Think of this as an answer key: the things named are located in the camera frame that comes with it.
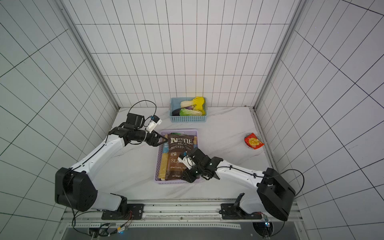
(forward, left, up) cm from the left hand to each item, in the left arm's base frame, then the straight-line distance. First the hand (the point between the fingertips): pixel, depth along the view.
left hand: (160, 140), depth 81 cm
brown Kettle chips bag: (+1, -10, -5) cm, 11 cm away
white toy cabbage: (+42, -12, -13) cm, 46 cm away
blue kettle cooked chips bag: (-10, -2, -8) cm, 13 cm away
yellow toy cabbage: (+41, -22, -9) cm, 48 cm away
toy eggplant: (+34, -4, -14) cm, 37 cm away
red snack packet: (+7, -57, -12) cm, 59 cm away
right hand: (-17, -11, -10) cm, 23 cm away
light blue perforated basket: (+44, -3, -14) cm, 46 cm away
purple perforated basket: (+13, -17, -11) cm, 24 cm away
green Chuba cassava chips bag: (+12, -6, -12) cm, 18 cm away
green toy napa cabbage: (+30, -12, -9) cm, 33 cm away
